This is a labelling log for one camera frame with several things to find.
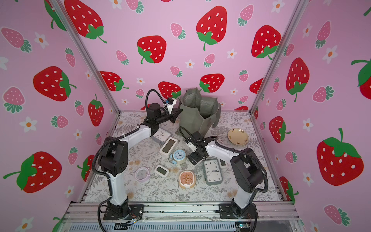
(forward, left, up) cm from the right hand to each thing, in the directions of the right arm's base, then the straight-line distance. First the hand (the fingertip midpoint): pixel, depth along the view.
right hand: (194, 156), depth 91 cm
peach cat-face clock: (-15, +3, 0) cm, 15 cm away
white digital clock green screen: (+6, +18, -1) cm, 19 cm away
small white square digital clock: (-11, +19, -1) cm, 22 cm away
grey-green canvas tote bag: (+20, 0, +20) cm, 28 cm away
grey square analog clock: (+15, +25, 0) cm, 29 cm away
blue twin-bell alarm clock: (-1, +10, +1) cm, 10 cm away
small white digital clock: (-3, -18, 0) cm, 18 cm away
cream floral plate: (+20, -31, -3) cm, 37 cm away
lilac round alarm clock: (-14, +30, 0) cm, 33 cm away
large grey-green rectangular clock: (-9, -12, -1) cm, 15 cm away
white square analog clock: (-4, -8, -1) cm, 9 cm away
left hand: (+21, +9, +21) cm, 31 cm away
